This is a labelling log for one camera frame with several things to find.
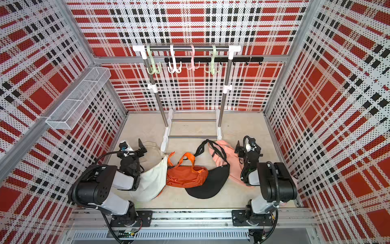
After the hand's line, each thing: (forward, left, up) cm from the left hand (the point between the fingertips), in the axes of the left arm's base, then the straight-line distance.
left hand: (135, 141), depth 88 cm
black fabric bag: (-18, -48, -9) cm, 52 cm away
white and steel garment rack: (+22, -32, -17) cm, 42 cm away
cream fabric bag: (-22, -14, -5) cm, 26 cm away
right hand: (+2, -68, -4) cm, 68 cm away
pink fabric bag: (-11, -59, -11) cm, 61 cm away
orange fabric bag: (-14, -28, -14) cm, 35 cm away
